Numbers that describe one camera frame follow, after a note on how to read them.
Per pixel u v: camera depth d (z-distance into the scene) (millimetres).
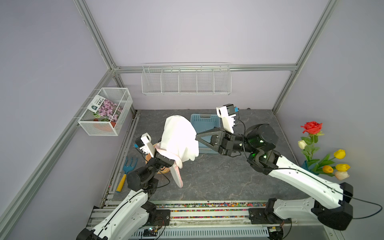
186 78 985
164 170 630
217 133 428
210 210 771
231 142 408
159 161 512
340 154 631
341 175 578
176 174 574
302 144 681
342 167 589
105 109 737
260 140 402
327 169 579
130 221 563
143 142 518
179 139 429
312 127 627
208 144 431
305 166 717
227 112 423
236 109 444
